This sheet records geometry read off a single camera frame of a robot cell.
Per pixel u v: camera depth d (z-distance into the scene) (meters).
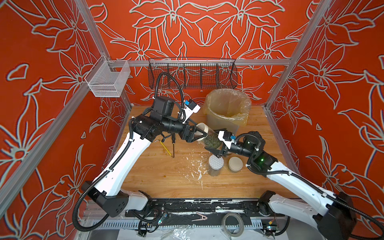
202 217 0.70
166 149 0.95
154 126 0.44
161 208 0.73
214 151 0.65
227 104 0.98
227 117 0.76
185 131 0.53
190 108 0.53
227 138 0.53
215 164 0.76
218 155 0.59
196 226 0.70
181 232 0.67
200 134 0.57
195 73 0.97
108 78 0.88
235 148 0.60
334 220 0.38
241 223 0.67
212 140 0.62
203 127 0.59
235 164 0.81
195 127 0.52
